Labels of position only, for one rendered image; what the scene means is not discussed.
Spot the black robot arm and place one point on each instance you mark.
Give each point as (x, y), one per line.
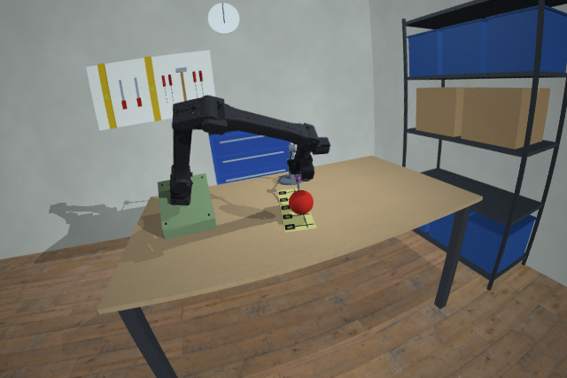
(216, 119)

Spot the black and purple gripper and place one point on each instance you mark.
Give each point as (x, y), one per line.
(291, 169)

